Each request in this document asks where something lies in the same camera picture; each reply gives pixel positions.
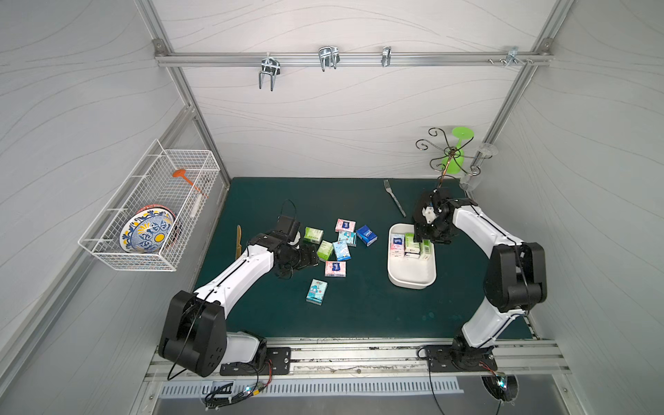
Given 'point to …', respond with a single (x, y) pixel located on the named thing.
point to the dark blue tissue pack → (367, 235)
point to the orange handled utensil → (181, 173)
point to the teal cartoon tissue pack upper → (349, 237)
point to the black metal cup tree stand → (435, 162)
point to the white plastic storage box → (410, 273)
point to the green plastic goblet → (453, 162)
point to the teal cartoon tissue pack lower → (316, 291)
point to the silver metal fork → (389, 190)
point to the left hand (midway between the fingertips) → (311, 264)
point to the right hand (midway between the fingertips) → (426, 237)
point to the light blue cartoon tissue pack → (341, 251)
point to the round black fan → (502, 387)
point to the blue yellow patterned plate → (147, 231)
